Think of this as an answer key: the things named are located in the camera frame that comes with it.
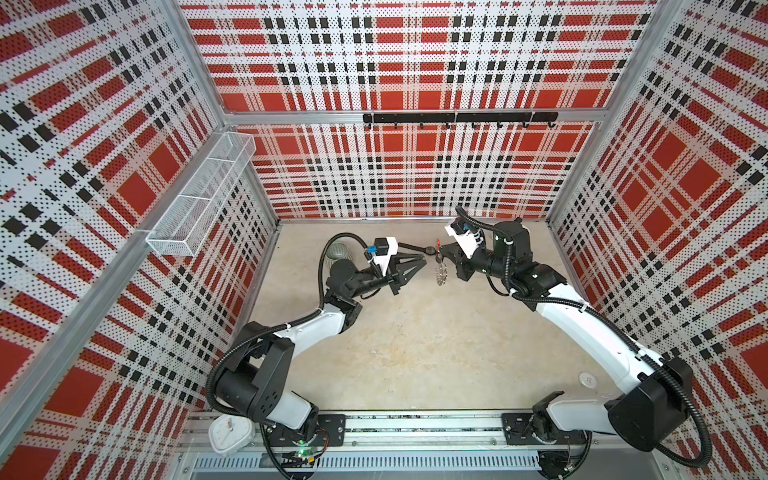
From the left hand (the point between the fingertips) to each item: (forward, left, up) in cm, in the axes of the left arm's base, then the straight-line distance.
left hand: (425, 262), depth 72 cm
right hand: (+3, -5, 0) cm, 6 cm away
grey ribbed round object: (+25, +30, -26) cm, 47 cm away
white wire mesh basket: (+19, +73, -7) cm, 75 cm away
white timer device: (-32, +48, -25) cm, 63 cm away
